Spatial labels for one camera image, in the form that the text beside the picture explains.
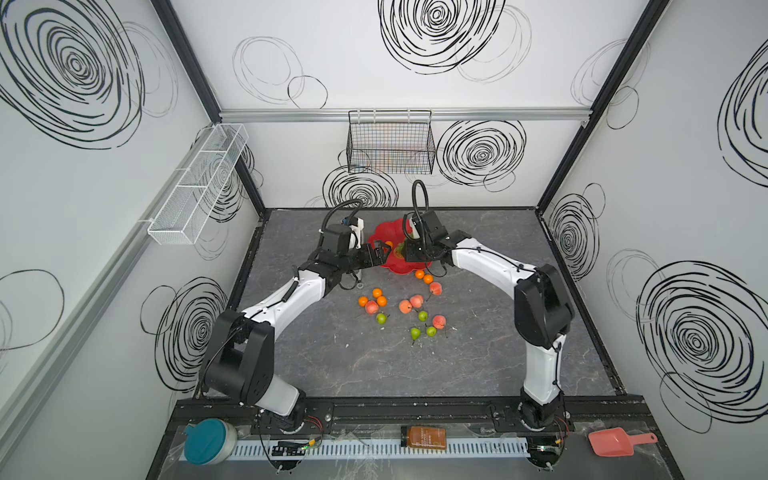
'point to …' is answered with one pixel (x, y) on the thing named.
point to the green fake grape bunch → (400, 247)
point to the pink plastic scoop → (615, 442)
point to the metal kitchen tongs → (358, 275)
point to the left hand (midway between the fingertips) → (382, 249)
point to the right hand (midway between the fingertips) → (404, 250)
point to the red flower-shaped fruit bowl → (393, 233)
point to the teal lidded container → (209, 442)
